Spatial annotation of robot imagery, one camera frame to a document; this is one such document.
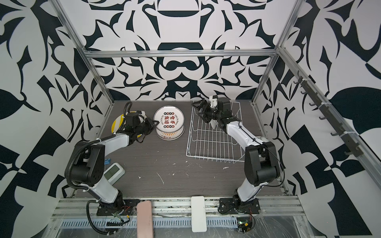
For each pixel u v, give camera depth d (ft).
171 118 3.14
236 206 2.18
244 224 2.34
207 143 3.09
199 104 2.50
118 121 3.53
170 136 3.25
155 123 2.97
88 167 1.54
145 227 2.22
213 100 2.67
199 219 2.21
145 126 2.71
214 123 3.16
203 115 2.78
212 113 2.45
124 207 2.37
